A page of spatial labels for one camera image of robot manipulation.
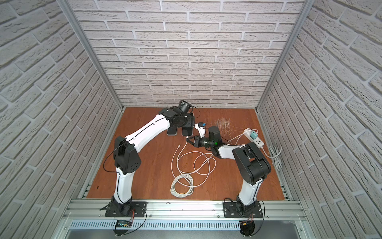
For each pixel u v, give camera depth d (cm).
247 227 69
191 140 87
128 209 67
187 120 80
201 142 81
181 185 80
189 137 87
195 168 87
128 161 50
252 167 49
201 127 83
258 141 97
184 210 76
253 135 95
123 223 72
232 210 73
